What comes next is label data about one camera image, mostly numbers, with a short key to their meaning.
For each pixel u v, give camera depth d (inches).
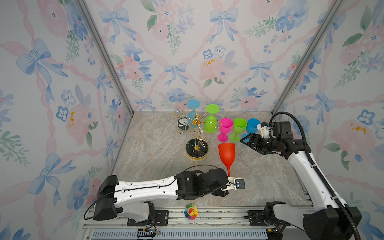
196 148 38.6
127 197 16.0
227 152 28.1
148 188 17.0
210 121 34.0
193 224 28.8
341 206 15.0
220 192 22.4
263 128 27.8
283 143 21.3
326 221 14.8
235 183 20.7
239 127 36.3
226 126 36.7
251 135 26.8
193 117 30.6
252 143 26.7
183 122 42.9
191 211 29.6
